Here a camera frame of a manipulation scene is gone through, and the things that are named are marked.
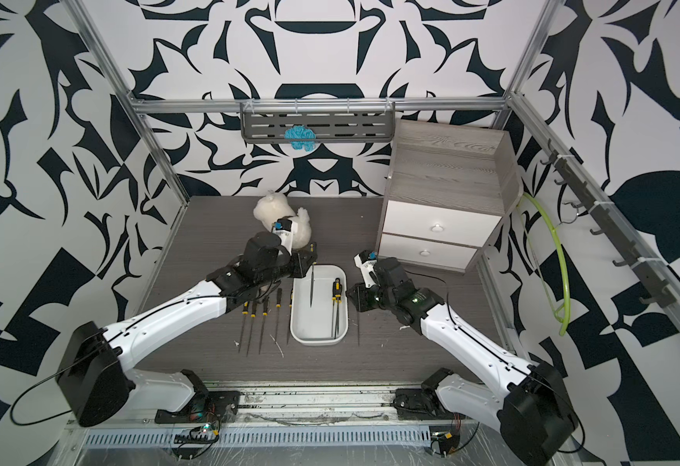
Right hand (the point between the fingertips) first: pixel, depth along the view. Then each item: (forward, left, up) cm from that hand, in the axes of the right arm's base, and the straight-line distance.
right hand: (348, 288), depth 80 cm
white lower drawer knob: (+15, -25, -5) cm, 29 cm away
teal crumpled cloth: (+42, +14, +20) cm, 48 cm away
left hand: (+8, +8, +8) cm, 14 cm away
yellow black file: (+6, +3, -13) cm, 14 cm away
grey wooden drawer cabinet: (+21, -27, +17) cm, 38 cm away
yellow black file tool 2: (+1, +22, -13) cm, 25 cm away
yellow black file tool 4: (-2, +29, -13) cm, 31 cm away
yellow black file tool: (-1, +17, -8) cm, 18 cm away
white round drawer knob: (+13, -25, +9) cm, 30 cm away
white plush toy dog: (+33, +25, -2) cm, 41 cm away
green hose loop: (-3, -47, +16) cm, 50 cm away
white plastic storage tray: (-4, +11, -15) cm, 19 cm away
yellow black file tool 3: (-1, +25, -13) cm, 29 cm away
